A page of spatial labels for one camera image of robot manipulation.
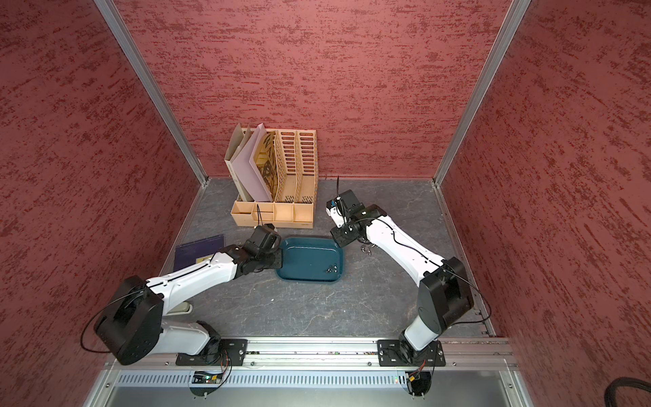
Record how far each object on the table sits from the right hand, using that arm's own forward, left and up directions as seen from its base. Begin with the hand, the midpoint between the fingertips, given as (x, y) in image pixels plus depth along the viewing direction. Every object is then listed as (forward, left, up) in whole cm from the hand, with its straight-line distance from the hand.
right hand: (341, 240), depth 85 cm
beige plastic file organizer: (+19, +19, -5) cm, 27 cm away
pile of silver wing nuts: (-5, +3, -11) cm, 13 cm away
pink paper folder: (+25, +35, +12) cm, 45 cm away
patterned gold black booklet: (+33, +29, +8) cm, 45 cm away
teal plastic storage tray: (-1, +11, -11) cm, 16 cm away
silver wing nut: (+4, -10, -13) cm, 17 cm away
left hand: (-4, +22, -7) cm, 24 cm away
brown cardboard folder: (+36, +39, +16) cm, 55 cm away
